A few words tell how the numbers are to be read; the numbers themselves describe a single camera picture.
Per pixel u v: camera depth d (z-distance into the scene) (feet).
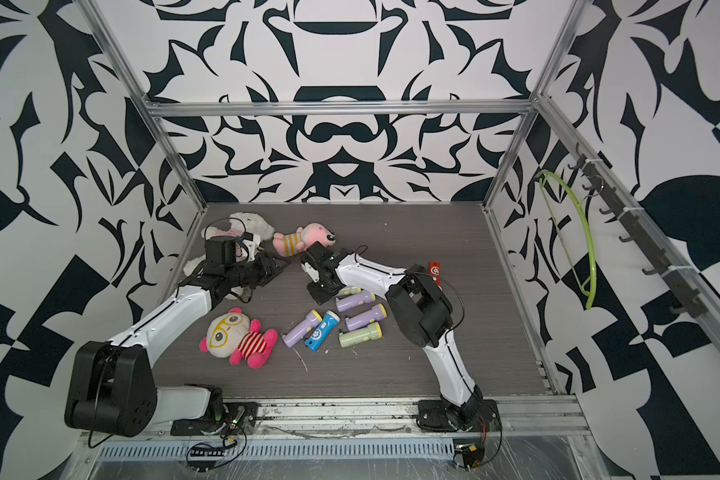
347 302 3.03
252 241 2.64
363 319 2.92
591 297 2.19
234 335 2.64
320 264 2.43
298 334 2.80
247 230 3.34
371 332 2.79
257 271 2.44
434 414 2.43
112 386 1.36
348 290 3.03
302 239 3.33
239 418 2.39
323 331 2.79
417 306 1.79
